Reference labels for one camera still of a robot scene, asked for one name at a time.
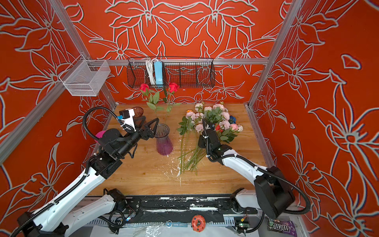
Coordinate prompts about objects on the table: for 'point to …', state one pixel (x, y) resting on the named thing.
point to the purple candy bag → (284, 226)
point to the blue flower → (232, 120)
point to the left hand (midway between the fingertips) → (150, 117)
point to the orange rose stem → (189, 110)
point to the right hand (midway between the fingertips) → (201, 136)
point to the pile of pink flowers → (214, 117)
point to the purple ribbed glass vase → (164, 145)
